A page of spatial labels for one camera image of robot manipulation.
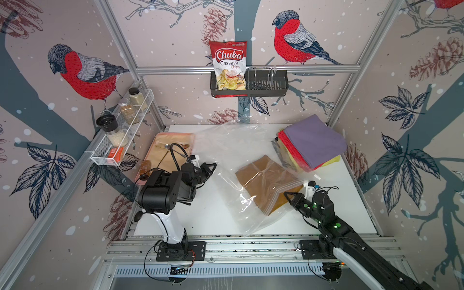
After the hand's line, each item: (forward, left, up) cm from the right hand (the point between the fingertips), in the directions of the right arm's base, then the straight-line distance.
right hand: (284, 192), depth 82 cm
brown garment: (+4, +8, +2) cm, 9 cm away
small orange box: (0, +65, +28) cm, 71 cm away
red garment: (+18, -9, +3) cm, 20 cm away
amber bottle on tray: (+12, +72, -3) cm, 73 cm away
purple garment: (+26, -19, +7) cm, 33 cm away
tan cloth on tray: (+26, +65, -7) cm, 71 cm away
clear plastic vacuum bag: (+29, +26, -3) cm, 39 cm away
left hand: (+16, +32, 0) cm, 36 cm away
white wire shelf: (+1, +73, +26) cm, 78 cm away
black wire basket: (+60, +11, +19) cm, 64 cm away
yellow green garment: (+16, -7, -1) cm, 18 cm away
